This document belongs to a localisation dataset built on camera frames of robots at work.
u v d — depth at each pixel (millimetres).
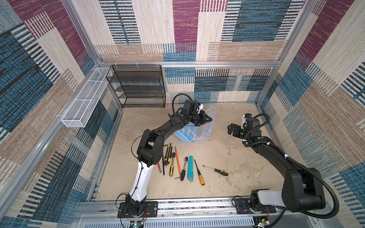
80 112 711
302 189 416
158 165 878
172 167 867
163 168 871
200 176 828
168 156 913
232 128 811
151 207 742
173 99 895
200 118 831
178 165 890
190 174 848
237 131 799
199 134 944
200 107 899
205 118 852
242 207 729
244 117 807
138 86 1110
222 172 832
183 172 849
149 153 570
